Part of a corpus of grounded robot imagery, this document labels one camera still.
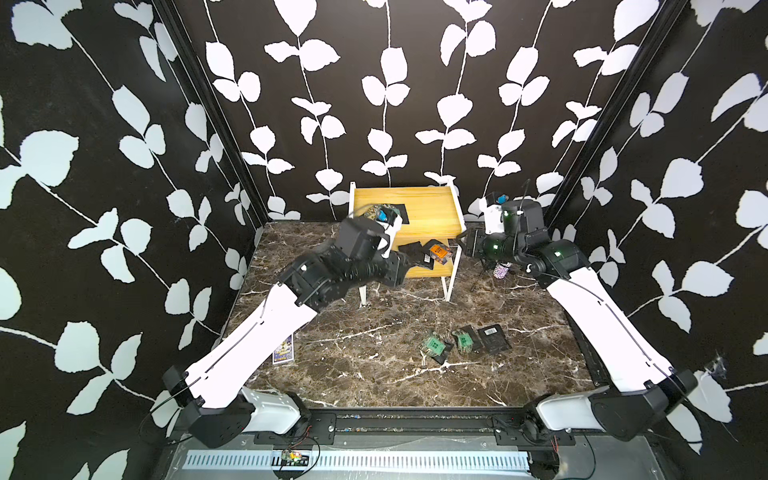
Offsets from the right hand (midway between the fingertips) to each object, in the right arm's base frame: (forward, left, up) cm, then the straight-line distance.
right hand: (459, 232), depth 72 cm
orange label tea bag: (+8, +2, -17) cm, 19 cm away
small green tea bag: (-13, -6, -34) cm, 37 cm away
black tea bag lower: (+7, +9, -18) cm, 21 cm away
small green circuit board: (-43, +41, -33) cm, 68 cm away
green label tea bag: (-15, +4, -33) cm, 37 cm away
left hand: (-9, +14, +3) cm, 17 cm away
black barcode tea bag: (-13, -14, -34) cm, 39 cm away
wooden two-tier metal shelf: (+7, +6, 0) cm, 9 cm away
